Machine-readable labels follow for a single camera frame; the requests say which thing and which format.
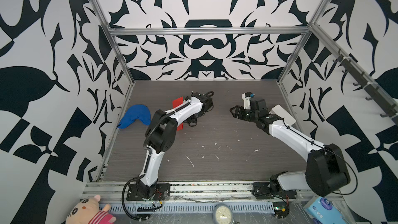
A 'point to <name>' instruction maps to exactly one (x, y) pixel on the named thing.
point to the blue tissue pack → (321, 210)
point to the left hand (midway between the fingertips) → (184, 117)
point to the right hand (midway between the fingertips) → (233, 109)
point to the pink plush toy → (89, 210)
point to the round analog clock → (222, 214)
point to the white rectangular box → (279, 111)
